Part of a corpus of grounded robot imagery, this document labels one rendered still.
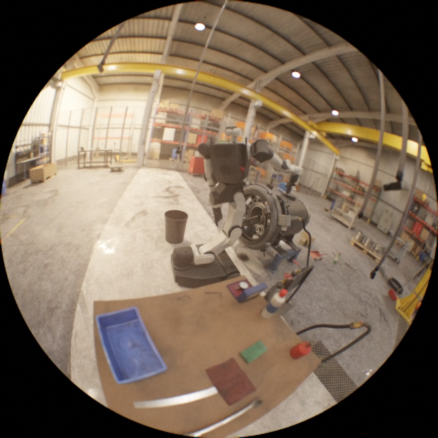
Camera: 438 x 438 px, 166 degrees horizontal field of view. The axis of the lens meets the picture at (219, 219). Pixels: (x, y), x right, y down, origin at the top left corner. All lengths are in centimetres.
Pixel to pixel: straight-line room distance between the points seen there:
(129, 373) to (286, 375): 68
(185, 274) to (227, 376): 97
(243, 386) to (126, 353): 50
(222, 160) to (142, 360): 119
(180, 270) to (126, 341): 89
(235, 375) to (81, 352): 107
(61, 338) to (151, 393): 97
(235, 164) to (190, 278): 102
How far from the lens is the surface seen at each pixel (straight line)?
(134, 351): 77
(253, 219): 164
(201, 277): 141
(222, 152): 103
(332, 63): 1010
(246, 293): 84
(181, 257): 136
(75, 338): 146
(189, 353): 75
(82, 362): 139
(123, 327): 82
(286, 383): 87
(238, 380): 75
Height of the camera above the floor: 120
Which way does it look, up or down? 24 degrees down
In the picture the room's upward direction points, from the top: 13 degrees clockwise
